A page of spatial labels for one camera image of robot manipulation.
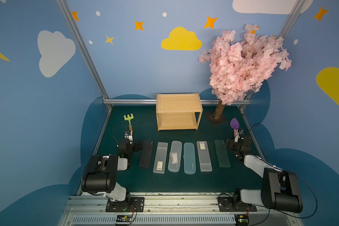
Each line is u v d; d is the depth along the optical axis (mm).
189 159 914
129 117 1120
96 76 990
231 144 843
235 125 1113
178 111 907
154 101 954
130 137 839
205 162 889
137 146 867
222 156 901
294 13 719
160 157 908
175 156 911
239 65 739
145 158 914
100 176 454
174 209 734
